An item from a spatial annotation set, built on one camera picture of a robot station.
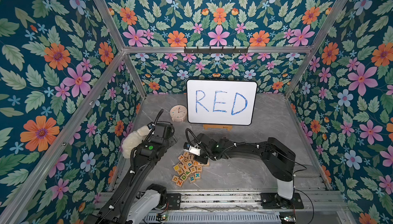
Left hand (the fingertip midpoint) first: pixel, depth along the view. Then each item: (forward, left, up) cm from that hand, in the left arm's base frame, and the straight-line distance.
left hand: (171, 138), depth 79 cm
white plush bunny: (-2, +18, +5) cm, 19 cm away
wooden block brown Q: (-17, 0, -13) cm, 21 cm away
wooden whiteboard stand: (+13, -25, -11) cm, 30 cm away
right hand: (-2, -13, -11) cm, 17 cm away
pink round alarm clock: (+27, 0, -14) cm, 31 cm away
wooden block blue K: (-16, -12, -14) cm, 24 cm away
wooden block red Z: (-19, -3, -14) cm, 23 cm away
